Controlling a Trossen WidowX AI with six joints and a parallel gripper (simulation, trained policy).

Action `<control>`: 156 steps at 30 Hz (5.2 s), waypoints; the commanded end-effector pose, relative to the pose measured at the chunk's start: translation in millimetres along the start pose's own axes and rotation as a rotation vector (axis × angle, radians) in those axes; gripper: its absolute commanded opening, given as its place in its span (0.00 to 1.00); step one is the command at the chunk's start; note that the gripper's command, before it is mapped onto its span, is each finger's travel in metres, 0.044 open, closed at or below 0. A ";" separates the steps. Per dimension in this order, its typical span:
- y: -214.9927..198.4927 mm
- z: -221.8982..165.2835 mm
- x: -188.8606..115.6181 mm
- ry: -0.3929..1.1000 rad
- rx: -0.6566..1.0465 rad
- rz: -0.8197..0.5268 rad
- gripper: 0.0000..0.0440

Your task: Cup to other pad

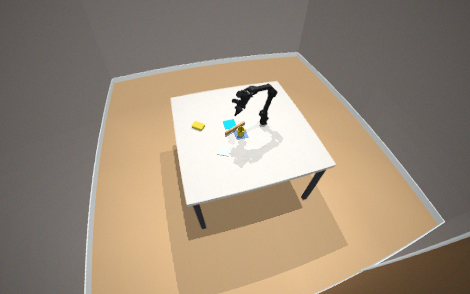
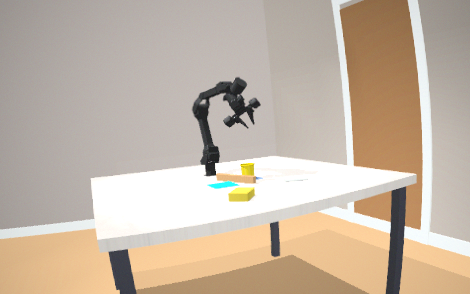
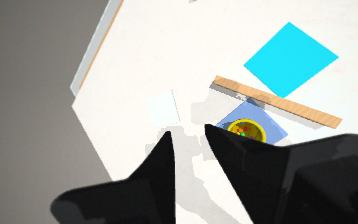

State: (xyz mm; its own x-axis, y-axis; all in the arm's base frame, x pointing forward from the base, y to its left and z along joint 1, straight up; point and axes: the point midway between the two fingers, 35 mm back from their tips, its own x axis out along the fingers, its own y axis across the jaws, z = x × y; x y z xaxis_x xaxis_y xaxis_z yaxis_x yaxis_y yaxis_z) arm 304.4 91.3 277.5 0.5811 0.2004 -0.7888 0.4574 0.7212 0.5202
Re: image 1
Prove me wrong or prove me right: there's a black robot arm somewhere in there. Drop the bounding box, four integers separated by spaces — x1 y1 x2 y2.
231 83 278 125

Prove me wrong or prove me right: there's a yellow rectangular block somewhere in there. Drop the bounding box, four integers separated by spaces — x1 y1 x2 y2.
192 121 205 131

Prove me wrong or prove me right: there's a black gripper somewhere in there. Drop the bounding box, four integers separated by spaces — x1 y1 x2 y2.
234 100 248 116

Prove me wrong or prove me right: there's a light brown wooden plank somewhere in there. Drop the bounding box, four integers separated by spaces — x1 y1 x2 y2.
225 121 245 135

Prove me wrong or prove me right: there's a yellow cup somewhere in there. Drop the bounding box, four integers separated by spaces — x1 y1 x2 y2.
237 127 245 137

